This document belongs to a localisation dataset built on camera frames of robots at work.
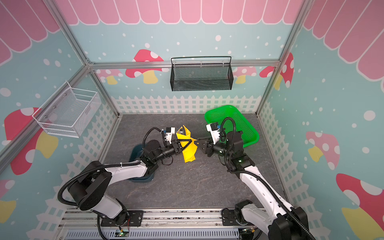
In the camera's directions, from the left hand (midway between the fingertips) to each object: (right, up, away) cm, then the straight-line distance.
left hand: (192, 144), depth 76 cm
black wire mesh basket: (+4, +43, +19) cm, 47 cm away
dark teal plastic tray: (-37, -6, +21) cm, 43 cm away
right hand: (+2, +2, -5) cm, 6 cm away
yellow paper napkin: (-1, -4, -1) cm, 4 cm away
